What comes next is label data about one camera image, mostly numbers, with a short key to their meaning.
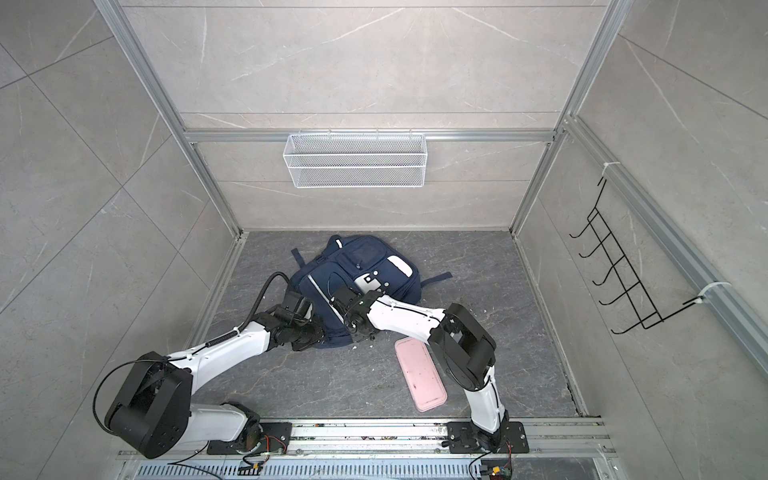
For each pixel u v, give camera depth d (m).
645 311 0.57
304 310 0.73
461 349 0.48
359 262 1.04
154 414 0.41
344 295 0.70
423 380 0.80
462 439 0.73
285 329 0.65
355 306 0.69
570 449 0.73
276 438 0.73
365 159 1.01
